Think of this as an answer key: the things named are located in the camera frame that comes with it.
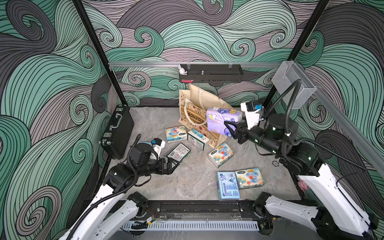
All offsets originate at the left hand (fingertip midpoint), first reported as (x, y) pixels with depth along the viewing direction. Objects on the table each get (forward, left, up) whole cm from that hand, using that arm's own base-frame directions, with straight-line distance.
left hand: (172, 161), depth 67 cm
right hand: (+8, -22, +20) cm, 31 cm away
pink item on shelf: (+47, -6, +10) cm, 49 cm away
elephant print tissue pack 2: (+12, -27, -17) cm, 34 cm away
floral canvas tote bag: (+35, -10, +3) cm, 37 cm away
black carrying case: (+16, +33, -4) cm, 36 cm away
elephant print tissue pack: (+27, +1, -17) cm, 32 cm away
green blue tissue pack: (+21, -13, -15) cm, 29 cm away
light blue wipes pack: (-5, -28, -17) cm, 33 cm away
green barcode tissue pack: (+13, -2, -17) cm, 21 cm away
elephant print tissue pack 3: (-2, -40, -16) cm, 43 cm away
